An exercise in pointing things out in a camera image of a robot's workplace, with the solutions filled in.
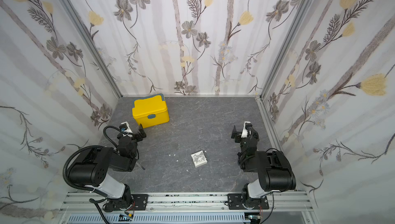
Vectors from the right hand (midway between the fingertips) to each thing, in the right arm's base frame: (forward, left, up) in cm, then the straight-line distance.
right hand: (245, 125), depth 88 cm
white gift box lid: (-17, +26, -10) cm, 33 cm away
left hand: (-1, +66, -3) cm, 66 cm away
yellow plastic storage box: (+9, +57, -1) cm, 58 cm away
